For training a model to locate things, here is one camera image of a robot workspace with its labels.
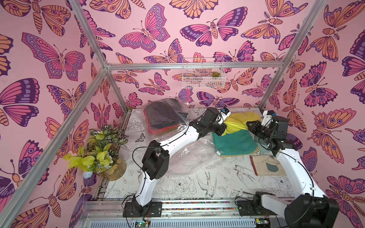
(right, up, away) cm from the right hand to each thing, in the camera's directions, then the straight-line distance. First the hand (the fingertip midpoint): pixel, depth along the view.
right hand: (250, 122), depth 79 cm
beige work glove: (+14, -27, +8) cm, 31 cm away
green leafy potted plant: (-76, -16, -12) cm, 79 cm away
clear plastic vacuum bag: (-31, -24, +13) cm, 41 cm away
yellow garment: (-5, +1, +4) cm, 7 cm away
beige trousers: (+8, -20, +13) cm, 25 cm away
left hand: (-11, -2, +3) cm, 12 cm away
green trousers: (-3, -14, +15) cm, 21 cm away
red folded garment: (-52, -6, +17) cm, 55 cm away
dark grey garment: (-52, +7, +27) cm, 59 cm away
